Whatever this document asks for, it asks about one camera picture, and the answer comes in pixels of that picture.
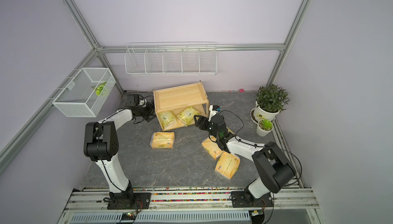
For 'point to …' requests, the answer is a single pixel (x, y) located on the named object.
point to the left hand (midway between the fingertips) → (160, 109)
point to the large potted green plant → (270, 99)
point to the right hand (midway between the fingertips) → (198, 116)
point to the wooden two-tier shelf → (177, 98)
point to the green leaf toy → (99, 88)
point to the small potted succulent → (264, 127)
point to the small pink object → (241, 90)
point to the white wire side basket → (85, 95)
